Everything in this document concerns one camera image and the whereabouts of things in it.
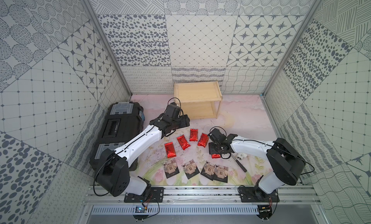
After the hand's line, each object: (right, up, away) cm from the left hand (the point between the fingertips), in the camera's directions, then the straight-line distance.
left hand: (185, 117), depth 84 cm
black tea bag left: (+3, -30, -2) cm, 30 cm away
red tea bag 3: (+5, -13, +11) cm, 17 cm away
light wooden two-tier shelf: (+8, +11, +6) cm, 15 cm away
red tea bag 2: (-1, -16, +7) cm, 17 cm away
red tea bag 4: (+12, -15, +8) cm, 21 cm away
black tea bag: (+13, -31, -2) cm, 34 cm away
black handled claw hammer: (+33, -28, +1) cm, 43 cm away
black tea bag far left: (-8, -29, -2) cm, 31 cm away
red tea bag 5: (+19, -23, +2) cm, 30 cm away
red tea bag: (-10, -21, +5) cm, 23 cm away
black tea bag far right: (+21, -32, -2) cm, 38 cm away
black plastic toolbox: (-37, -2, +1) cm, 37 cm away
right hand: (+19, -21, +6) cm, 29 cm away
